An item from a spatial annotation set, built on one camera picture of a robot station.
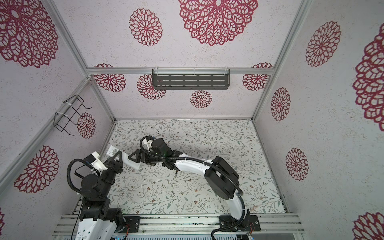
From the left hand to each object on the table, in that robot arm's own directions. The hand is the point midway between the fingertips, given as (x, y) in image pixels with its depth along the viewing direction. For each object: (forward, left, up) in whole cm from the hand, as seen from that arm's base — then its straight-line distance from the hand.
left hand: (122, 154), depth 73 cm
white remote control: (-1, +2, +5) cm, 5 cm away
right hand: (0, -4, -3) cm, 5 cm away
